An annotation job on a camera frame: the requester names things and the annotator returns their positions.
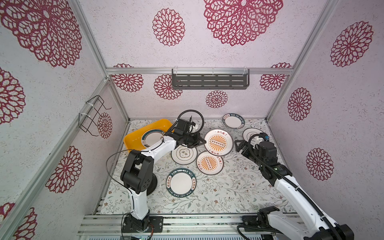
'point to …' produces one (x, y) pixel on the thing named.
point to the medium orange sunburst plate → (209, 164)
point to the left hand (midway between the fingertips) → (205, 143)
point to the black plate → (154, 183)
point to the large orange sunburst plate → (218, 142)
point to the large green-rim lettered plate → (181, 182)
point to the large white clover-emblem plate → (184, 155)
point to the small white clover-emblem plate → (248, 133)
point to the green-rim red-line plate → (151, 136)
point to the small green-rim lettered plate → (233, 121)
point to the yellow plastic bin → (133, 140)
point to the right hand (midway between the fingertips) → (240, 142)
